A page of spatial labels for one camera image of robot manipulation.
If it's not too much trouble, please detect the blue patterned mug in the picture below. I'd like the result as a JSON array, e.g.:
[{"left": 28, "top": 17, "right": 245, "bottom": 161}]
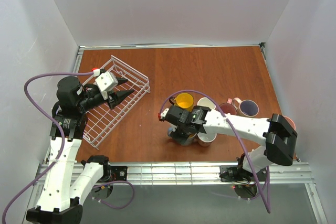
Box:
[{"left": 167, "top": 127, "right": 197, "bottom": 146}]

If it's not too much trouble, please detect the pink dotted square mug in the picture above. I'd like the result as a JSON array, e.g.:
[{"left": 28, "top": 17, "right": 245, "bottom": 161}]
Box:
[{"left": 197, "top": 133, "right": 217, "bottom": 147}]

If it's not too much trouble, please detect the yellow mug black handle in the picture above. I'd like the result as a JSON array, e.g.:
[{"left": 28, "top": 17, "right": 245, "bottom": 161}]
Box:
[{"left": 169, "top": 92, "right": 194, "bottom": 112}]

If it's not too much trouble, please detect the pink faceted mug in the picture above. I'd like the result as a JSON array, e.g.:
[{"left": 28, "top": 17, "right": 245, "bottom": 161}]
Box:
[{"left": 197, "top": 97, "right": 216, "bottom": 110}]

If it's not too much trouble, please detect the pink ghost pattern mug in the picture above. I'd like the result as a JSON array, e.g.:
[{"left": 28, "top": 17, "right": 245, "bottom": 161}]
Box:
[{"left": 219, "top": 103, "right": 237, "bottom": 115}]

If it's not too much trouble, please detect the iridescent cream mug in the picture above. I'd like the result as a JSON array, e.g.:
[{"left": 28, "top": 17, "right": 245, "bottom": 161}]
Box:
[{"left": 232, "top": 98, "right": 259, "bottom": 118}]

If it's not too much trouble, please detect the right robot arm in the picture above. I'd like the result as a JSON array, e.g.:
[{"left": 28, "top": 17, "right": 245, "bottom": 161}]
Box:
[{"left": 159, "top": 105, "right": 297, "bottom": 181}]

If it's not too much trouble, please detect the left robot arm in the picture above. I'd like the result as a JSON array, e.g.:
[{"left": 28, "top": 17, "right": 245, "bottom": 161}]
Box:
[{"left": 26, "top": 69, "right": 133, "bottom": 223}]

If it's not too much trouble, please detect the tall cream pink tumbler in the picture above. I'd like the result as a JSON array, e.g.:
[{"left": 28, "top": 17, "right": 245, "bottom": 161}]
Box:
[{"left": 284, "top": 116, "right": 296, "bottom": 130}]

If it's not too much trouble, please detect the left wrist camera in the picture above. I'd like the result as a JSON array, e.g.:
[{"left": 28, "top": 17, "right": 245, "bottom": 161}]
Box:
[{"left": 95, "top": 71, "right": 118, "bottom": 100}]

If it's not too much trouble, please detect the white wire dish rack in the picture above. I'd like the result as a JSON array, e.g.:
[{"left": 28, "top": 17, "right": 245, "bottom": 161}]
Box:
[{"left": 83, "top": 56, "right": 150, "bottom": 149}]

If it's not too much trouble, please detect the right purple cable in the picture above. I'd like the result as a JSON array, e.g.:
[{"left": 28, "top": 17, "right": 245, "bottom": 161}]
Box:
[{"left": 160, "top": 89, "right": 271, "bottom": 214}]

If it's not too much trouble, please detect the purple cable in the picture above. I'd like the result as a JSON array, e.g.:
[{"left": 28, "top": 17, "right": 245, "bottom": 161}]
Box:
[
  {"left": 2, "top": 69, "right": 135, "bottom": 223},
  {"left": 160, "top": 89, "right": 271, "bottom": 214}
]

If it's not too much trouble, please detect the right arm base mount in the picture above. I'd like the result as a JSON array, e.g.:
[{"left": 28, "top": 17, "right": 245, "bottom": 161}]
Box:
[{"left": 219, "top": 154, "right": 256, "bottom": 184}]

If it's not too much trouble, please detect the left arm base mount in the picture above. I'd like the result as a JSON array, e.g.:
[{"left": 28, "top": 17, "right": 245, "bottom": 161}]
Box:
[{"left": 106, "top": 165, "right": 128, "bottom": 182}]

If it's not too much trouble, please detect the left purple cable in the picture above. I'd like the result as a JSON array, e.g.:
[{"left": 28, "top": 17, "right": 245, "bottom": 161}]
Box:
[{"left": 2, "top": 69, "right": 135, "bottom": 223}]

